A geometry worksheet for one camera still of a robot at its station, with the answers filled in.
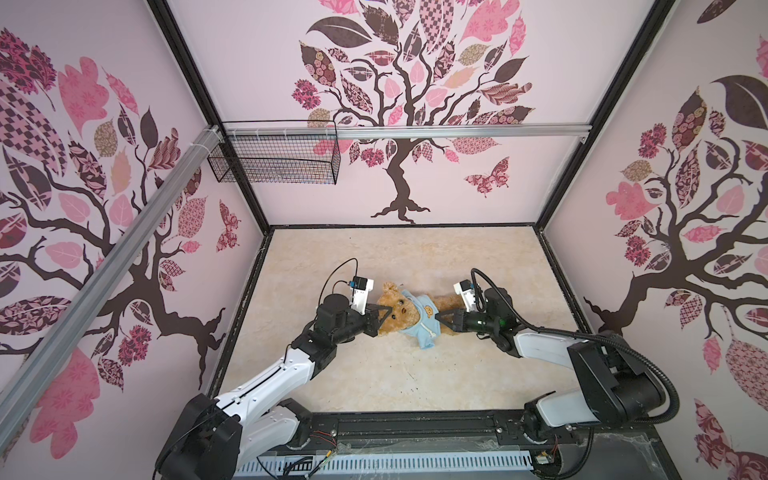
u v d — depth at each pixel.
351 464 0.70
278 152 0.95
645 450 0.71
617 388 0.44
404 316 0.77
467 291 0.81
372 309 0.71
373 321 0.70
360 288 0.70
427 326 0.82
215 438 0.40
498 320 0.70
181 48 0.73
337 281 0.71
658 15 0.69
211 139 0.83
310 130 0.92
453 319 0.81
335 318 0.62
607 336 0.48
